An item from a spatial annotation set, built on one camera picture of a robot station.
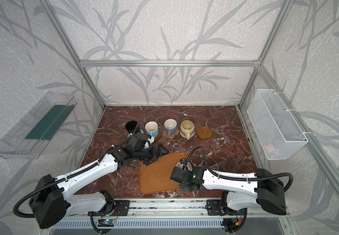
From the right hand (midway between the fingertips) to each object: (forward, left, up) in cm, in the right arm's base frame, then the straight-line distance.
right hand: (184, 179), depth 79 cm
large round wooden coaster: (+33, -15, -5) cm, 37 cm away
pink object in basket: (+9, -43, +16) cm, 47 cm away
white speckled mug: (+2, -2, +12) cm, 13 cm away
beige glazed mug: (+34, -3, -1) cm, 34 cm away
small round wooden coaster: (+31, +17, -4) cm, 35 cm away
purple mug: (+36, +9, -1) cm, 37 cm away
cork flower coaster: (+31, +12, -4) cm, 34 cm away
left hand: (+10, +9, +12) cm, 18 cm away
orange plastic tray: (+3, +16, -5) cm, 17 cm away
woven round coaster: (+27, -3, +2) cm, 27 cm away
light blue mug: (+31, +20, +4) cm, 37 cm away
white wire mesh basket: (+10, -38, +30) cm, 49 cm away
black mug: (+33, +35, +5) cm, 48 cm away
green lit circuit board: (-19, +39, -6) cm, 44 cm away
